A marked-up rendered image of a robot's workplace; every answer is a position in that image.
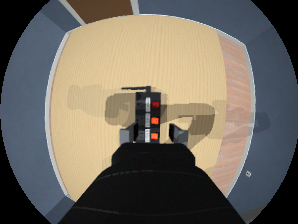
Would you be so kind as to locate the black power strip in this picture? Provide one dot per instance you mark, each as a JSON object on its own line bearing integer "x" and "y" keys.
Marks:
{"x": 147, "y": 114}

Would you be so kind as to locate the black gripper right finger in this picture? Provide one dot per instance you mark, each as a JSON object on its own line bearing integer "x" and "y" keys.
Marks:
{"x": 177, "y": 135}

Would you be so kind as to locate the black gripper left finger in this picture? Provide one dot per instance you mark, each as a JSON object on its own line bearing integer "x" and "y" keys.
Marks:
{"x": 128, "y": 134}

